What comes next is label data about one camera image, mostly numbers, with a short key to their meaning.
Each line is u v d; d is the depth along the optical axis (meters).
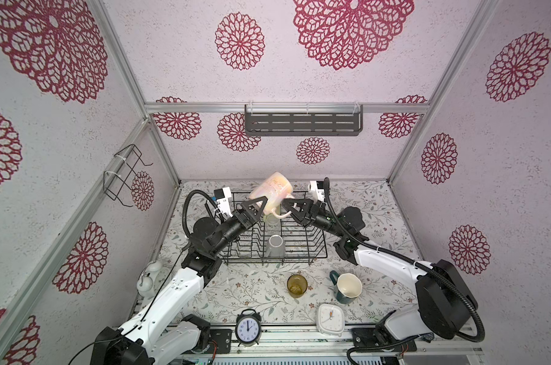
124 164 0.78
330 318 0.76
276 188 0.65
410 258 0.49
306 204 0.65
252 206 0.62
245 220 0.59
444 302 0.43
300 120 0.97
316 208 0.63
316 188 0.68
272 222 0.96
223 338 0.75
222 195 0.64
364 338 0.76
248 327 0.75
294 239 0.98
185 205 0.52
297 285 0.85
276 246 0.84
